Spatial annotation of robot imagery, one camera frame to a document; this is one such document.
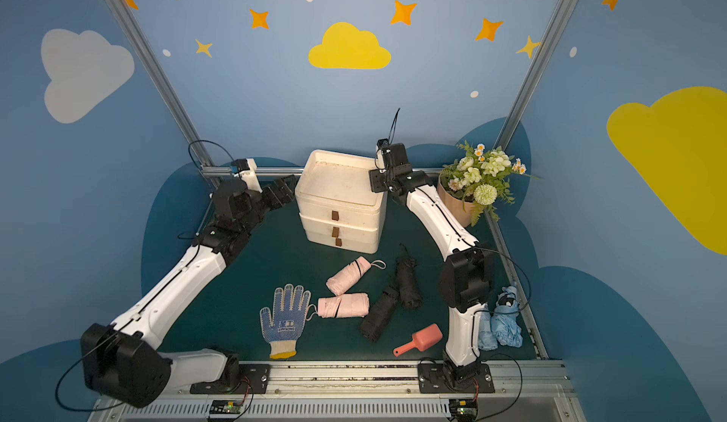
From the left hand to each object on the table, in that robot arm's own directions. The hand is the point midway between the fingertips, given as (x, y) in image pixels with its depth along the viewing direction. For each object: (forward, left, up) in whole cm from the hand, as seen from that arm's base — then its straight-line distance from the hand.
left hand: (282, 177), depth 76 cm
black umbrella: (-15, -38, -31) cm, 51 cm away
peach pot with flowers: (+6, -57, -5) cm, 57 cm away
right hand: (+11, -28, -8) cm, 31 cm away
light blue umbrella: (-29, -63, -26) cm, 74 cm away
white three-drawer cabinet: (-1, -14, -9) cm, 16 cm away
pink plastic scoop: (-33, -40, -31) cm, 60 cm away
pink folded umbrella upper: (-15, -17, -31) cm, 38 cm away
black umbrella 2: (-26, -28, -31) cm, 49 cm away
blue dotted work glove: (-23, 0, -34) cm, 41 cm away
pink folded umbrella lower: (-24, -18, -30) cm, 42 cm away
